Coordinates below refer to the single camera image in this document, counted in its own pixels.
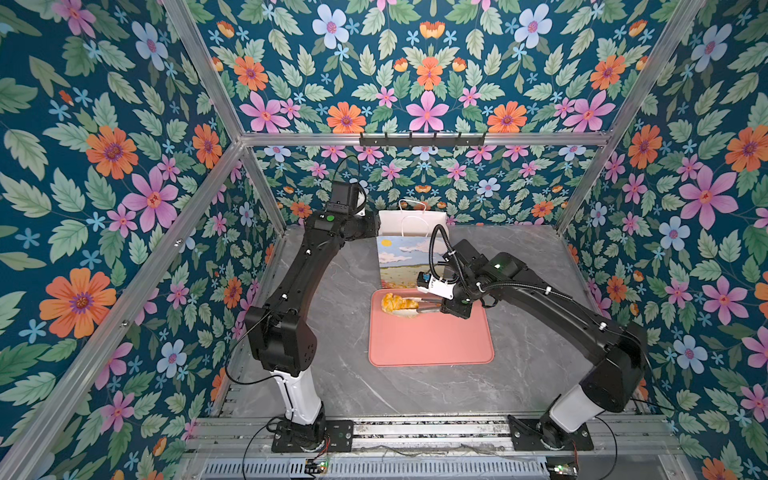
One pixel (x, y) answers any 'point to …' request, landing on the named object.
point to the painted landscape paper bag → (404, 238)
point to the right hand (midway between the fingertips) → (445, 298)
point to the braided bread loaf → (391, 302)
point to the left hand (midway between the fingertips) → (379, 215)
